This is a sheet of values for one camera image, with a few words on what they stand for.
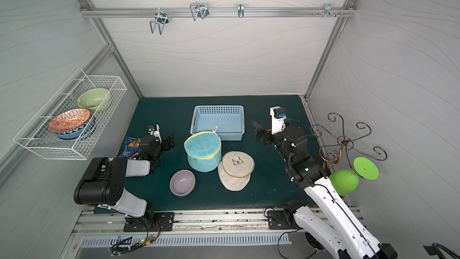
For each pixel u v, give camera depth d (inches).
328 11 30.1
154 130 32.1
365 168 21.9
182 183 32.4
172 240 27.6
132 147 35.7
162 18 30.8
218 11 31.8
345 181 23.4
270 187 32.7
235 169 32.8
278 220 28.9
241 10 30.6
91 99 28.8
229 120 43.3
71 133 22.5
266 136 23.5
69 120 24.8
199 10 30.0
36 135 22.2
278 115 21.9
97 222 29.7
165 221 29.1
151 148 29.0
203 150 32.2
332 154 27.7
